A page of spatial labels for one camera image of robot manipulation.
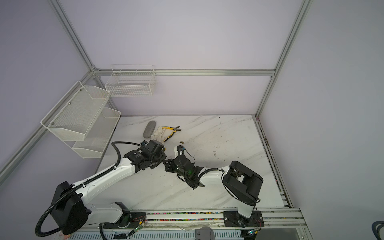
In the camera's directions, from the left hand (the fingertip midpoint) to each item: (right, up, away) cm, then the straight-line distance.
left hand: (164, 157), depth 82 cm
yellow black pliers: (+2, +16, +28) cm, 33 cm away
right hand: (-1, -3, -2) cm, 3 cm away
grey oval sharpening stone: (-16, +15, +26) cm, 34 cm away
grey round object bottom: (+22, -33, -13) cm, 42 cm away
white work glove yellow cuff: (-7, +12, +25) cm, 29 cm away
